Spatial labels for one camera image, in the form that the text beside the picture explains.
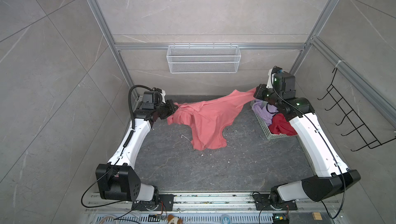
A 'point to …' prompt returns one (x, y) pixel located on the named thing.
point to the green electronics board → (281, 218)
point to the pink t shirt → (210, 116)
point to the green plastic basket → (265, 127)
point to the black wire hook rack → (372, 141)
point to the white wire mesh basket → (203, 59)
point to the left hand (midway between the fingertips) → (177, 102)
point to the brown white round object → (171, 219)
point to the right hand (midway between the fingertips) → (257, 85)
